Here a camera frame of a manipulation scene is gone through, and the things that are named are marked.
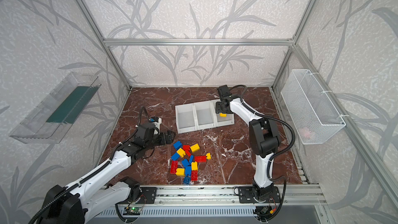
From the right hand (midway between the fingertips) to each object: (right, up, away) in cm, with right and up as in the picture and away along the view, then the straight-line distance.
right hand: (222, 104), depth 98 cm
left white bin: (-24, -9, +2) cm, 25 cm away
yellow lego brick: (+1, -7, +1) cm, 7 cm away
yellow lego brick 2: (-24, -26, -13) cm, 38 cm away
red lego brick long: (-27, -33, -16) cm, 46 cm away
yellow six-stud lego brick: (-17, -25, -9) cm, 31 cm away
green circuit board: (-44, -49, -27) cm, 71 cm away
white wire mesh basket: (+33, -4, -37) cm, 50 cm away
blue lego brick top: (-27, -23, -9) cm, 37 cm away
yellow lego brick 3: (-16, -32, -17) cm, 40 cm away
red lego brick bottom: (-16, -36, -19) cm, 44 cm away
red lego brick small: (-22, -26, -7) cm, 34 cm away
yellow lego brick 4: (-23, -34, -18) cm, 45 cm away
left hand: (-29, -14, -14) cm, 35 cm away
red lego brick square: (-20, -26, -13) cm, 36 cm away
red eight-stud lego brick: (-13, -30, -13) cm, 35 cm away
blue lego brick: (-28, -29, -12) cm, 42 cm away
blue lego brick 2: (-21, -32, -14) cm, 41 cm away
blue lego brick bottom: (-20, -37, -20) cm, 47 cm away
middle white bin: (-11, -7, +6) cm, 15 cm away
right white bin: (0, -9, -1) cm, 9 cm away
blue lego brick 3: (-19, -34, -18) cm, 43 cm away
